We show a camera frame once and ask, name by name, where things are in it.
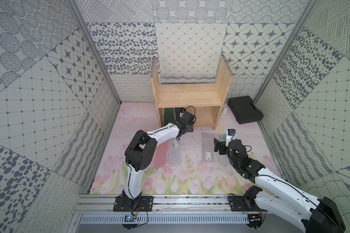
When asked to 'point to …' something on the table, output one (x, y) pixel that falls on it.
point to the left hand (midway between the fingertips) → (185, 122)
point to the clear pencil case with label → (207, 148)
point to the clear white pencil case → (175, 156)
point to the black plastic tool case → (244, 109)
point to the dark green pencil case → (168, 115)
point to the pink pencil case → (161, 154)
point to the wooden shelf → (205, 100)
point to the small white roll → (223, 113)
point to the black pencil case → (190, 128)
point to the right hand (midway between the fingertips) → (223, 140)
